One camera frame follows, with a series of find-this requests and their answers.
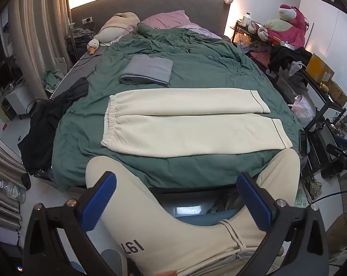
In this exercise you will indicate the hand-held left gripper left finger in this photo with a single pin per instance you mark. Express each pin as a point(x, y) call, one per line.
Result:
point(100, 201)

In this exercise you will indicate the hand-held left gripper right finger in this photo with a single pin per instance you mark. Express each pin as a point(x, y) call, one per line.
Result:
point(254, 204)

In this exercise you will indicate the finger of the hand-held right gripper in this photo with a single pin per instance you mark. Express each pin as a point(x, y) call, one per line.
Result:
point(334, 149)
point(331, 170)

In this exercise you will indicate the cream herringbone pants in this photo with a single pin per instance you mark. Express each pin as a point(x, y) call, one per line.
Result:
point(176, 126)

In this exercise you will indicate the person's right forearm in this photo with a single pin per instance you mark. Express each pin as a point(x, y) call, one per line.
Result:
point(341, 230)

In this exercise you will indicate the pink plastic bag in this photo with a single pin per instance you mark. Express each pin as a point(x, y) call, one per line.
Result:
point(304, 109)

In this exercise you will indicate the brown cardboard box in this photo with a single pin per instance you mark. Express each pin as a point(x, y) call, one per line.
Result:
point(338, 92)

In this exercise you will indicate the person's cream-clad legs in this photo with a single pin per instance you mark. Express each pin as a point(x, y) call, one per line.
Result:
point(162, 235)

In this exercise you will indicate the yellow cardboard box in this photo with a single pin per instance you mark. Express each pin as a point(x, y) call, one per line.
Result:
point(317, 66)

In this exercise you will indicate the clear plastic bottle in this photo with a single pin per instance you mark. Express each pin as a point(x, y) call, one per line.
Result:
point(14, 191)

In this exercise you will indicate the small grey cloth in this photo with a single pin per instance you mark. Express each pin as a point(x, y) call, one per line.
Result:
point(295, 68)

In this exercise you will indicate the black garment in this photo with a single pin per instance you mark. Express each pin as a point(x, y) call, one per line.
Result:
point(47, 120)

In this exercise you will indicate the beige curtain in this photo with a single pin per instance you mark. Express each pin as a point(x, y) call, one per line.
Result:
point(3, 184)
point(38, 34)

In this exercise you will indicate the black clothes pile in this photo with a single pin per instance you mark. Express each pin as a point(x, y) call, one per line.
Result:
point(288, 56)

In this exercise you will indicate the white drawer cabinet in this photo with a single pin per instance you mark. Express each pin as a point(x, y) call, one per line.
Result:
point(18, 100)

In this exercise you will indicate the crumpled green cloth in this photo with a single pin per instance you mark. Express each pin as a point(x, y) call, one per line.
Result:
point(52, 79)

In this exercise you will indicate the pink bear plush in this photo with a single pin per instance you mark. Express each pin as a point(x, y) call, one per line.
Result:
point(288, 26)

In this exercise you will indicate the folded grey garment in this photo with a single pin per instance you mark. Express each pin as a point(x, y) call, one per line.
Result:
point(147, 69)

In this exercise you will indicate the green duvet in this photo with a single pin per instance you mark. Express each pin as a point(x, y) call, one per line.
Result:
point(205, 63)

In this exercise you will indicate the white supplement bottle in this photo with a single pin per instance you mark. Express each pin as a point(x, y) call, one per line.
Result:
point(247, 19)

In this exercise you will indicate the grey clothes pile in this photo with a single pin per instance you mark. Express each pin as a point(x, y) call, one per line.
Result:
point(82, 37)

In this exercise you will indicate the white goose plush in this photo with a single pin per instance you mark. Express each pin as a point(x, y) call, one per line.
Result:
point(104, 36)

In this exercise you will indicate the beige fleece cloth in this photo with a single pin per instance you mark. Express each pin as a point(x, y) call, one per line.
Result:
point(124, 20)

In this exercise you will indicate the pink pillow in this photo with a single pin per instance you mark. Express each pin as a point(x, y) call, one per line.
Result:
point(167, 18)

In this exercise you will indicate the white wall socket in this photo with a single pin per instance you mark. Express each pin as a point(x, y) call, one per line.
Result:
point(87, 20)

